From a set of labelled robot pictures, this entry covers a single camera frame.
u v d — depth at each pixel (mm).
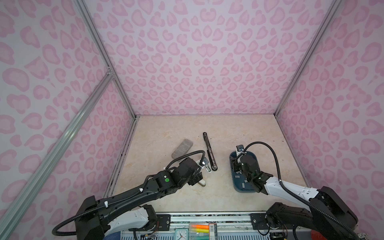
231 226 724
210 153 973
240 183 838
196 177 570
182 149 975
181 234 690
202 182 830
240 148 745
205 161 652
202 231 705
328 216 411
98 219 394
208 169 903
